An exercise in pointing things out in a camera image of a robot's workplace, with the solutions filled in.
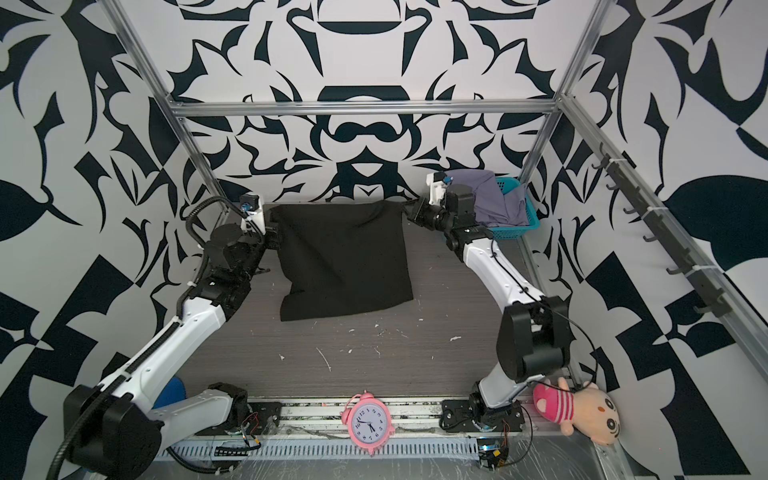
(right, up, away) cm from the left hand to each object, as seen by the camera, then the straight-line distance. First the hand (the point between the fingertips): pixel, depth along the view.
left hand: (268, 204), depth 73 cm
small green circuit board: (+53, -58, -2) cm, 79 cm away
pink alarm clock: (+24, -52, -2) cm, 57 cm away
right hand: (+33, +1, +6) cm, 34 cm away
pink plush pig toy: (+75, -48, -4) cm, 89 cm away
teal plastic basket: (+75, +12, +42) cm, 87 cm away
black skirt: (+16, -14, +12) cm, 24 cm away
